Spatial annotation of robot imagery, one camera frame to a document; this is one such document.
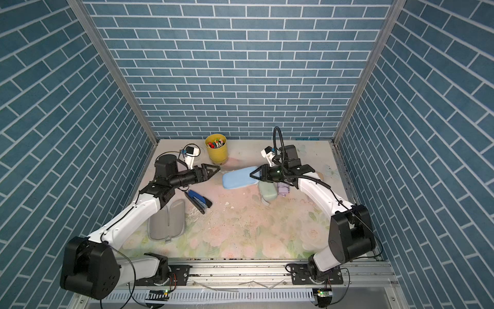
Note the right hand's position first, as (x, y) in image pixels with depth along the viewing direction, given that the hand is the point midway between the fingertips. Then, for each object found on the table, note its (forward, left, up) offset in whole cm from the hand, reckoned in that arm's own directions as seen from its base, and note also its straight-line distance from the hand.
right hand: (255, 176), depth 81 cm
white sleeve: (-2, +7, +1) cm, 7 cm away
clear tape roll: (+1, +24, +13) cm, 27 cm away
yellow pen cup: (+21, +22, -6) cm, 31 cm away
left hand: (-2, +14, +4) cm, 15 cm away
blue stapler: (-5, +26, -17) cm, 32 cm away
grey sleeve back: (+3, -6, -17) cm, 19 cm away
